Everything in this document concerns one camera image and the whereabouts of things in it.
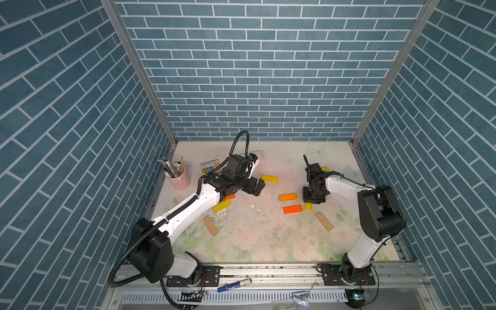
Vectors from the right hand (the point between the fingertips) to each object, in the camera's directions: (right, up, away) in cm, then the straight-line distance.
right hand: (307, 200), depth 95 cm
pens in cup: (-67, +16, -4) cm, 69 cm away
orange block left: (-39, +2, -1) cm, 39 cm away
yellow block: (+14, +15, +13) cm, 24 cm away
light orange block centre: (-10, +1, +1) cm, 10 cm away
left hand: (-24, +11, -14) cm, 30 cm away
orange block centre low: (-8, -3, -4) cm, 10 cm away
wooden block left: (-46, -9, -9) cm, 48 cm away
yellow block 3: (-42, -2, -3) cm, 42 cm away
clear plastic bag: (-10, -29, -27) cm, 41 cm away
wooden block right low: (+7, -9, -7) cm, 13 cm away
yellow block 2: (-17, +10, +7) cm, 21 cm away
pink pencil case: (-24, +22, +16) cm, 36 cm away
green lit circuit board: (+13, -30, -25) cm, 41 cm away
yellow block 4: (0, -2, -2) cm, 3 cm away
